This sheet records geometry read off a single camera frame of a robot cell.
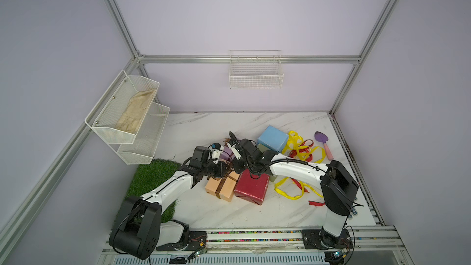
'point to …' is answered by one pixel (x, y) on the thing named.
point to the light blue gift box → (273, 138)
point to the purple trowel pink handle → (322, 137)
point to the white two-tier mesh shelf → (127, 111)
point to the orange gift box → (227, 187)
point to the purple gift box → (227, 154)
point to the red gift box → (252, 189)
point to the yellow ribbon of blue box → (293, 146)
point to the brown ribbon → (221, 183)
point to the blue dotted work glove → (353, 211)
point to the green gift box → (262, 147)
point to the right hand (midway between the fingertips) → (235, 162)
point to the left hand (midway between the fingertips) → (227, 169)
